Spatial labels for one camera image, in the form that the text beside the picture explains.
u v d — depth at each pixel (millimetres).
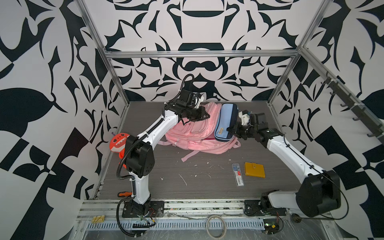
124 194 767
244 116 765
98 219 702
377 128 501
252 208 743
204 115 778
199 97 791
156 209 735
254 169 853
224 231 676
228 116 853
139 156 481
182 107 641
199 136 837
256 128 636
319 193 410
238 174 846
